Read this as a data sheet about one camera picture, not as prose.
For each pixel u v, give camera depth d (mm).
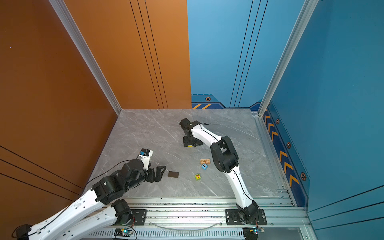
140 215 740
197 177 849
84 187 867
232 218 724
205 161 916
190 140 856
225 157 598
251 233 708
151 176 636
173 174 872
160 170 661
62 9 696
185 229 709
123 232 709
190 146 948
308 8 698
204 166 892
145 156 636
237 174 610
